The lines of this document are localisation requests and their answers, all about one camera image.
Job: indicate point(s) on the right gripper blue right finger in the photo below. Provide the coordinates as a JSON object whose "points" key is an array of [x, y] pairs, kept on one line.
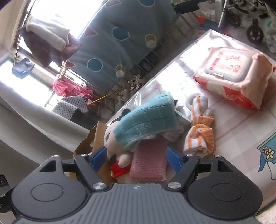
{"points": [[175, 159]]}

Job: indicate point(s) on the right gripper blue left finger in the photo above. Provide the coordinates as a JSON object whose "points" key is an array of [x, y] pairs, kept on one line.
{"points": [[98, 158]]}

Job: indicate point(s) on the cream doll red shirt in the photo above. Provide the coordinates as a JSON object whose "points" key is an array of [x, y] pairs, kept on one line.
{"points": [[119, 158]]}

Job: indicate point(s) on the pink knitted sponge cloth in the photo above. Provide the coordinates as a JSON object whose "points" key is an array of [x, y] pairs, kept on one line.
{"points": [[149, 160]]}

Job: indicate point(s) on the orange white striped cloth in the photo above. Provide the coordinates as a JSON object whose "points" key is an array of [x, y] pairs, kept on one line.
{"points": [[199, 140]]}

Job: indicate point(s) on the teal microfiber towel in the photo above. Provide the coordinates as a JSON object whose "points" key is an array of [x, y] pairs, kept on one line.
{"points": [[155, 116]]}

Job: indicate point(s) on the cardboard box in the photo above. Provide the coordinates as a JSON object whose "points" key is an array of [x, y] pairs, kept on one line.
{"points": [[91, 143]]}

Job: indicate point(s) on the polka dot cloth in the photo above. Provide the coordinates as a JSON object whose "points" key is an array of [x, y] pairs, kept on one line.
{"points": [[66, 107]]}

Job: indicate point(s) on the yellow broom stick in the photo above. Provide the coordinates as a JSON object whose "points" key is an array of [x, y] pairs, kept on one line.
{"points": [[100, 99]]}

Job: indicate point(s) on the floral plastic tablecloth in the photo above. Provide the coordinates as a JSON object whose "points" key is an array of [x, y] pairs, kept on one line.
{"points": [[240, 134]]}

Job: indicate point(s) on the pink hanging garment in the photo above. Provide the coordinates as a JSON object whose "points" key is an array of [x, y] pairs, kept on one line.
{"points": [[64, 88]]}

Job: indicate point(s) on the red white wet wipes pack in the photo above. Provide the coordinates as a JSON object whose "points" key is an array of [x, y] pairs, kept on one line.
{"points": [[240, 76]]}

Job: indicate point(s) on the dark purple hanging garment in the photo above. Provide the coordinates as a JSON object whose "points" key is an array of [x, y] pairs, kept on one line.
{"points": [[44, 52]]}

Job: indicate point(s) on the small blue hanging cloth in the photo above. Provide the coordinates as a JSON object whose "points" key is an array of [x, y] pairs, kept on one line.
{"points": [[23, 68]]}

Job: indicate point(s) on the white hanging garment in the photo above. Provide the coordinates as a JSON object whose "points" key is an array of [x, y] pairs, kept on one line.
{"points": [[53, 32]]}

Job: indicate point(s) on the blue quilt with circles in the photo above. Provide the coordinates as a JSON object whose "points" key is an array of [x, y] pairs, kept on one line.
{"points": [[120, 36]]}

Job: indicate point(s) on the stroller with black wheels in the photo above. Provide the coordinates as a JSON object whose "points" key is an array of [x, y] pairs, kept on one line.
{"points": [[259, 17]]}

